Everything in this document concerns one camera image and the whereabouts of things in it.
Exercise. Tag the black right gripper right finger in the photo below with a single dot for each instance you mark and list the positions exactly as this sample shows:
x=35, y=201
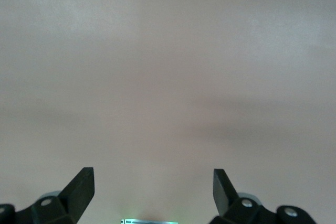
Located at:
x=225, y=200

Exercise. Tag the brown table cover sheet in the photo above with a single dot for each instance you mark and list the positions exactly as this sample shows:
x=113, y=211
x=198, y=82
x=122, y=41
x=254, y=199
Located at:
x=168, y=51

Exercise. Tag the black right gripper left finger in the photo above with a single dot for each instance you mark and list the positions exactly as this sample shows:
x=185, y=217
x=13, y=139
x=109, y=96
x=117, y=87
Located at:
x=76, y=195

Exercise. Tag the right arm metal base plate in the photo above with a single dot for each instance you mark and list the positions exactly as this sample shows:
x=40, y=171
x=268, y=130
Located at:
x=147, y=221

